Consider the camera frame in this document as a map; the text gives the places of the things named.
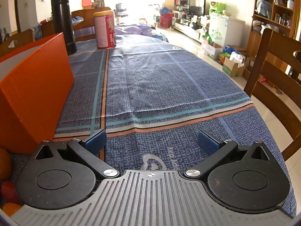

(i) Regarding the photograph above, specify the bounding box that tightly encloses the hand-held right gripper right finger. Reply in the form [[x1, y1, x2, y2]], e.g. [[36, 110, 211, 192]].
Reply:
[[185, 129, 271, 179]]

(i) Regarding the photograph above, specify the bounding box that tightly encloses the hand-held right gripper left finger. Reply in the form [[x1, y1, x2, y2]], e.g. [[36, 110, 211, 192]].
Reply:
[[35, 129, 119, 179]]

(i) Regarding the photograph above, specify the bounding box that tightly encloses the orange cardboard box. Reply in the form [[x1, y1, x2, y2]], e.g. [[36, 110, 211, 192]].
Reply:
[[0, 32, 75, 154]]

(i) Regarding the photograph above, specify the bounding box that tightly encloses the orange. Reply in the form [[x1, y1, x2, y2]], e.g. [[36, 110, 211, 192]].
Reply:
[[0, 149, 12, 180]]

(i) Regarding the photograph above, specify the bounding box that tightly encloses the red tomato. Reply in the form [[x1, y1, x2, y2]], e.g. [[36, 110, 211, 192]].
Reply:
[[0, 181, 22, 205]]

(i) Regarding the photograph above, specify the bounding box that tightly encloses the small orange tangerine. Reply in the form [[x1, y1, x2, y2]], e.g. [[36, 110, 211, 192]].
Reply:
[[2, 202, 23, 217]]

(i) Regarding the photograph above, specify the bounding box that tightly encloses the blue patterned tablecloth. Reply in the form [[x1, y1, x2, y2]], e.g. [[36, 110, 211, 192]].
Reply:
[[9, 34, 297, 218]]

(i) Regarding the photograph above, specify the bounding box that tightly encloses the open green cardboard box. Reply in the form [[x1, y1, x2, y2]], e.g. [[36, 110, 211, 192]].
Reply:
[[222, 56, 246, 77]]

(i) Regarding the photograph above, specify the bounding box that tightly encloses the wooden chair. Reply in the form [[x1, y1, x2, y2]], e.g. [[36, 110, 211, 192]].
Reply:
[[243, 28, 301, 163], [0, 28, 36, 57], [71, 7, 112, 38]]

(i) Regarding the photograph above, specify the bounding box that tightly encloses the white cardboard box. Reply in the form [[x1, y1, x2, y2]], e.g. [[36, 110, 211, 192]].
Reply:
[[204, 41, 224, 60]]

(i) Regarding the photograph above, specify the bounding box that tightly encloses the pink canister with yellow lid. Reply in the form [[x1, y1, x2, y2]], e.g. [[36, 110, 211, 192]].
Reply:
[[93, 10, 117, 50]]

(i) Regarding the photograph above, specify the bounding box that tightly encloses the white chest freezer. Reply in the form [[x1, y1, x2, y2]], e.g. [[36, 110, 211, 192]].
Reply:
[[208, 13, 246, 50]]

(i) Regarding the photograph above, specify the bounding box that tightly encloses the white television stand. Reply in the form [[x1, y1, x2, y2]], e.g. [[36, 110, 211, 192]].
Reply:
[[173, 20, 208, 43]]

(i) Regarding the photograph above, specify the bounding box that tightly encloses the purple cloth pile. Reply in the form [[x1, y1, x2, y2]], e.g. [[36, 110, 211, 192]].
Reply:
[[115, 24, 168, 43]]

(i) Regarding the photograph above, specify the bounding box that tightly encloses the black thermos bottle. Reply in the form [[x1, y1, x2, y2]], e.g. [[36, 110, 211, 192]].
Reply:
[[51, 0, 78, 55]]

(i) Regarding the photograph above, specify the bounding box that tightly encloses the red plastic basket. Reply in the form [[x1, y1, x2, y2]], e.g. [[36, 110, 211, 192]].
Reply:
[[159, 13, 175, 29]]

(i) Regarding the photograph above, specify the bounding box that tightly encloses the black television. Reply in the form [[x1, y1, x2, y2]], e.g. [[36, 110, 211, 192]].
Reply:
[[189, 5, 205, 17]]

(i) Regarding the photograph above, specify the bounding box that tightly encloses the grey office chair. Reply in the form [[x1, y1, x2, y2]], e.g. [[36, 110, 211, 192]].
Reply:
[[115, 3, 129, 18]]

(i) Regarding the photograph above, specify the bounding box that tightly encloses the wooden bookshelf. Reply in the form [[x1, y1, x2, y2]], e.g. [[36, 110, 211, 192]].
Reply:
[[246, 0, 301, 60]]

